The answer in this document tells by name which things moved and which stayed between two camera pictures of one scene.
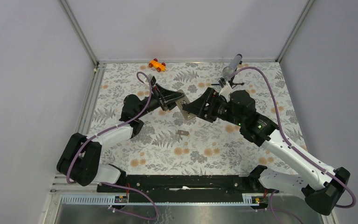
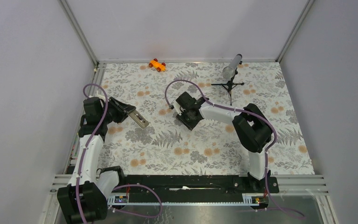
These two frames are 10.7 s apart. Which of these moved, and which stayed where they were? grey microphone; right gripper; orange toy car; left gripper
Moved: right gripper; left gripper
Stayed: orange toy car; grey microphone
